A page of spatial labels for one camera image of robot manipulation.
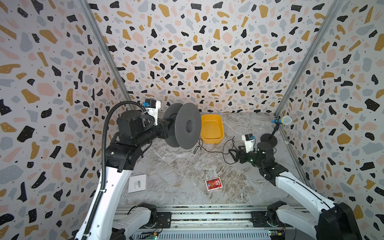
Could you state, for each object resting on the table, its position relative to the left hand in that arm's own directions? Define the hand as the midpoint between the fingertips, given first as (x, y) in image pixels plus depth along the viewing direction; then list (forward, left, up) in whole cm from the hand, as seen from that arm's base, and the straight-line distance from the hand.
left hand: (172, 117), depth 60 cm
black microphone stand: (+19, -61, -42) cm, 77 cm away
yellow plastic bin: (+28, -21, -42) cm, 55 cm away
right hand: (+2, -29, -25) cm, 38 cm away
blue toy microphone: (+14, -60, -18) cm, 64 cm away
